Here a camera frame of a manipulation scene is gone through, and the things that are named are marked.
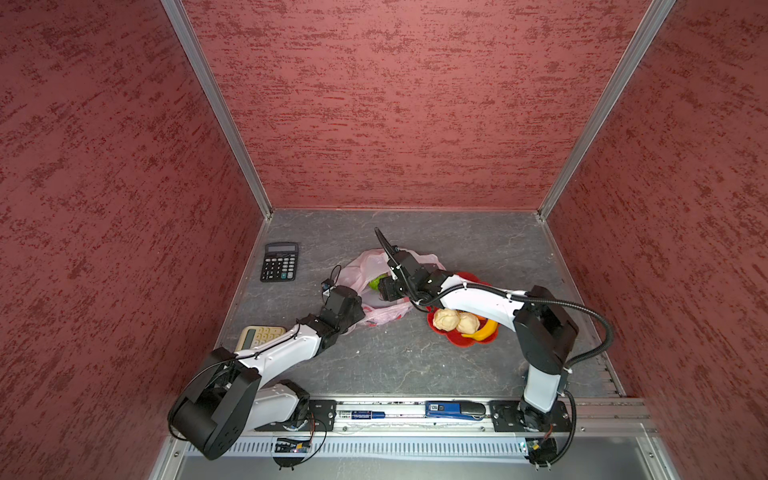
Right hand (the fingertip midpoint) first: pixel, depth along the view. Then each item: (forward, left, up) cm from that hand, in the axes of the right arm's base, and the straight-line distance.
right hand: (386, 289), depth 88 cm
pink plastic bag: (+5, +10, 0) cm, 11 cm away
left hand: (-4, +8, -6) cm, 11 cm away
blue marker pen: (-32, +8, -8) cm, 34 cm away
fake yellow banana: (-14, -28, -2) cm, 31 cm away
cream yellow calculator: (-11, +39, -6) cm, 41 cm away
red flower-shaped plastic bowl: (-13, -20, -7) cm, 25 cm away
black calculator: (+16, +38, -6) cm, 42 cm away
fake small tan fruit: (-10, -24, -4) cm, 26 cm away
